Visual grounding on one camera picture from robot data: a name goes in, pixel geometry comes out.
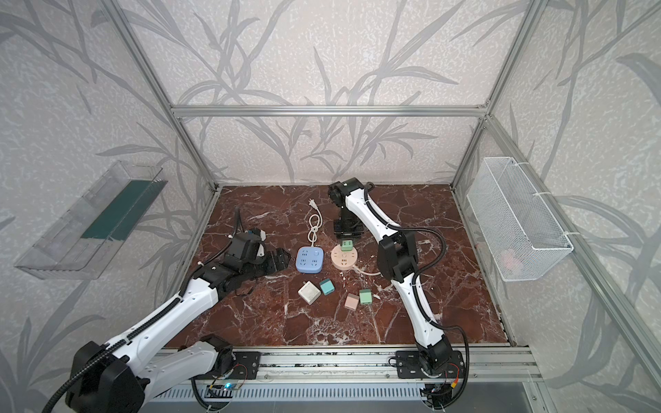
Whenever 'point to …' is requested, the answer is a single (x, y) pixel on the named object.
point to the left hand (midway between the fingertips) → (285, 252)
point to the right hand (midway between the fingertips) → (345, 235)
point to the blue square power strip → (310, 259)
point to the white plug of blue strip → (312, 203)
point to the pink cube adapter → (351, 301)
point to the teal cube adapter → (327, 286)
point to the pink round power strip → (343, 259)
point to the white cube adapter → (309, 292)
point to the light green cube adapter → (366, 296)
